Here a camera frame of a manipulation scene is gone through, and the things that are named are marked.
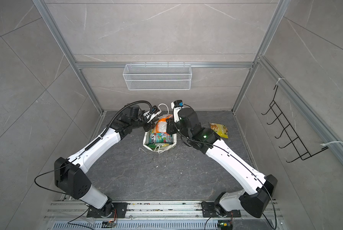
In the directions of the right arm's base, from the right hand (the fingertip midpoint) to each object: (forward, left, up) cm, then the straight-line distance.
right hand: (166, 118), depth 69 cm
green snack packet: (+6, +6, -26) cm, 27 cm away
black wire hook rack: (-18, -59, -3) cm, 62 cm away
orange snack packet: (-2, +3, -2) cm, 4 cm away
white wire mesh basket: (+44, +7, -5) cm, 45 cm away
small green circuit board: (-41, -29, -36) cm, 62 cm away
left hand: (+9, +6, -6) cm, 12 cm away
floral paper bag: (-2, +6, -24) cm, 25 cm away
